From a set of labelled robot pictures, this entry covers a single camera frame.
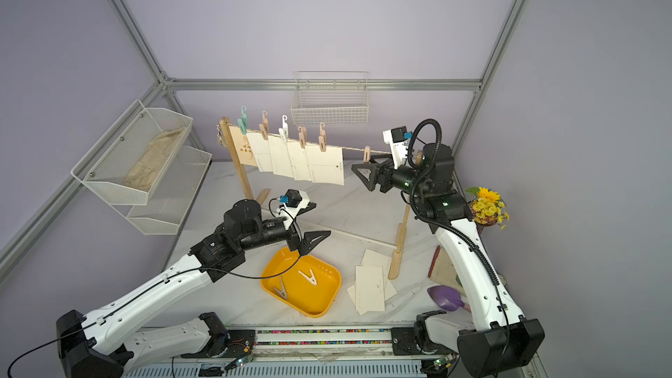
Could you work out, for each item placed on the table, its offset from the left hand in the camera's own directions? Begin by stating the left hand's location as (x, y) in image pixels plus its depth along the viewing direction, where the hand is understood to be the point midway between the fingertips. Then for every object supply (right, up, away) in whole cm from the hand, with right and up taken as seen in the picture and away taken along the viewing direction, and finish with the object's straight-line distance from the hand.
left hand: (318, 221), depth 67 cm
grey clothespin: (-13, -25, +15) cm, 32 cm away
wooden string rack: (+25, -16, +24) cm, 38 cm away
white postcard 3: (+21, -26, +17) cm, 37 cm away
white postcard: (+15, -25, +15) cm, 33 cm away
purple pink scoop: (+39, -26, +14) cm, 49 cm away
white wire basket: (+1, +46, +41) cm, 61 cm away
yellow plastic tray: (-7, -23, +18) cm, 30 cm away
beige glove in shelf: (-53, +13, +9) cm, 55 cm away
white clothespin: (-4, -22, +18) cm, 28 cm away
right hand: (+12, +14, 0) cm, 18 cm away
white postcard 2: (+17, -17, +25) cm, 34 cm away
